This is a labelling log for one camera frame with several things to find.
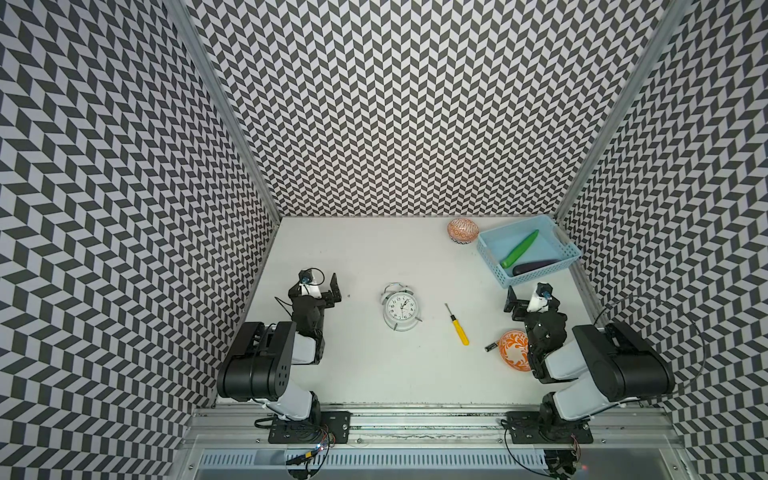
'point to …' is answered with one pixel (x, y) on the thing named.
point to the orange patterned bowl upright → (513, 347)
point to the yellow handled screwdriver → (459, 328)
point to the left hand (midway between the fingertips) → (318, 278)
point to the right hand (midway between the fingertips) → (525, 291)
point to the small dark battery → (491, 346)
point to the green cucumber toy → (520, 248)
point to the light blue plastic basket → (549, 243)
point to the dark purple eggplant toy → (519, 269)
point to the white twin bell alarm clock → (400, 308)
